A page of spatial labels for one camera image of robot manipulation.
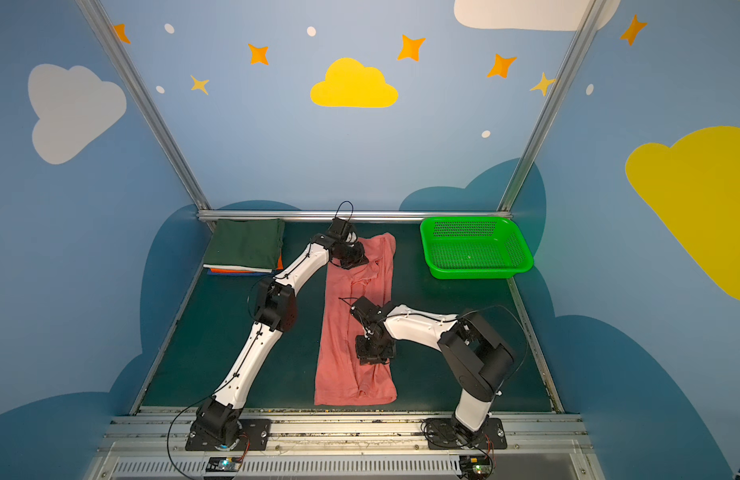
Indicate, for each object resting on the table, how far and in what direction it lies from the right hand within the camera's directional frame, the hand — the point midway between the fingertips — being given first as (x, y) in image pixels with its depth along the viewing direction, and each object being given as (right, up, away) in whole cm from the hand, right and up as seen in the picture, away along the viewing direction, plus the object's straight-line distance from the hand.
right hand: (365, 359), depth 86 cm
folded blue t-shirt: (-56, +25, +18) cm, 64 cm away
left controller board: (-34, -20, -15) cm, 42 cm away
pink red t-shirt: (-7, -4, -3) cm, 9 cm away
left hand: (+2, +30, +23) cm, 37 cm away
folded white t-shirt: (-45, +26, +18) cm, 55 cm away
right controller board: (+27, -21, -15) cm, 37 cm away
